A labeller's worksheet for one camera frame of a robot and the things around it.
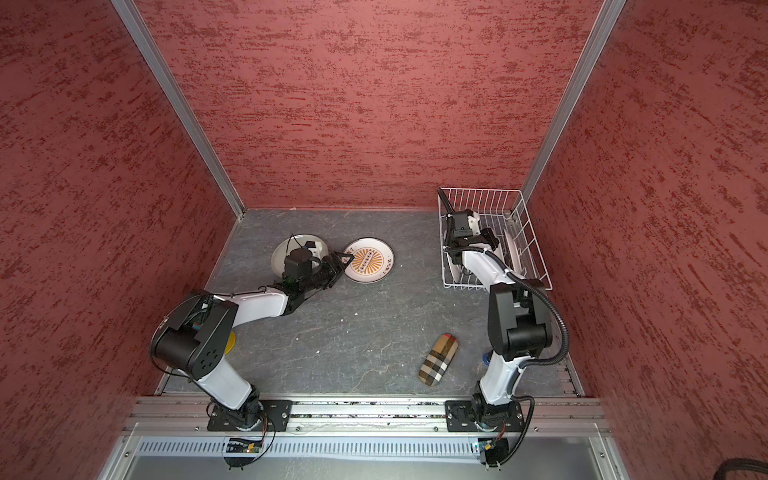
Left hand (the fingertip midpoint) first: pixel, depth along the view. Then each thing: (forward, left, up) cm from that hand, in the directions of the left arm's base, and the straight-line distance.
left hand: (352, 266), depth 92 cm
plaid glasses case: (-26, -26, -7) cm, 37 cm away
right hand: (+5, -45, +7) cm, 45 cm away
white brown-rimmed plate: (+14, +27, -9) cm, 32 cm away
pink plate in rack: (+3, -50, +5) cm, 51 cm away
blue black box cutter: (-25, -40, -10) cm, 48 cm away
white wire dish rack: (-17, -31, +24) cm, 43 cm away
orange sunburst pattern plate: (+10, -6, -11) cm, 16 cm away
